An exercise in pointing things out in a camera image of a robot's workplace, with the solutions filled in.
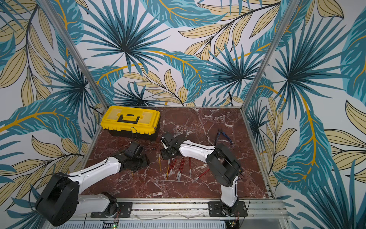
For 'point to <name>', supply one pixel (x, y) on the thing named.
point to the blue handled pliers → (220, 130)
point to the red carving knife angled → (198, 177)
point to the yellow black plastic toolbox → (136, 123)
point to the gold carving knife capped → (167, 171)
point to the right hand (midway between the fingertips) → (164, 154)
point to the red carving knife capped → (172, 166)
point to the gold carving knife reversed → (159, 161)
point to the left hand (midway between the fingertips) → (147, 164)
